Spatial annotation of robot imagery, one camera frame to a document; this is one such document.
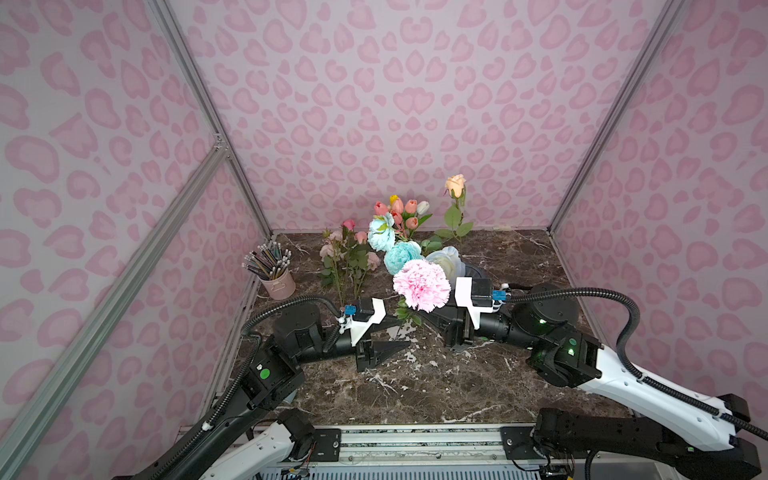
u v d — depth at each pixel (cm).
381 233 52
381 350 50
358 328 49
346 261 108
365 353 48
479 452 72
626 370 42
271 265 97
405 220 82
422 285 39
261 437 59
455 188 72
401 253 54
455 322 43
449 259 55
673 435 42
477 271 82
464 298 38
